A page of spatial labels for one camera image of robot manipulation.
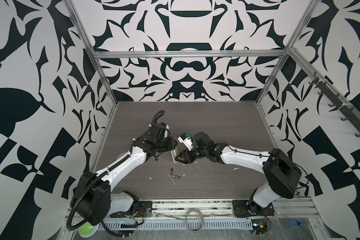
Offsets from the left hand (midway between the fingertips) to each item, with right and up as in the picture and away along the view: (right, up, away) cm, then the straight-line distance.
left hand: (178, 141), depth 82 cm
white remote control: (-2, -6, -3) cm, 7 cm away
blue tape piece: (+54, -36, -12) cm, 66 cm away
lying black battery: (-1, -20, +2) cm, 20 cm away
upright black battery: (-4, -18, +3) cm, 18 cm away
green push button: (-41, -37, -15) cm, 57 cm away
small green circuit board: (+38, -38, -11) cm, 55 cm away
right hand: (0, -8, -3) cm, 9 cm away
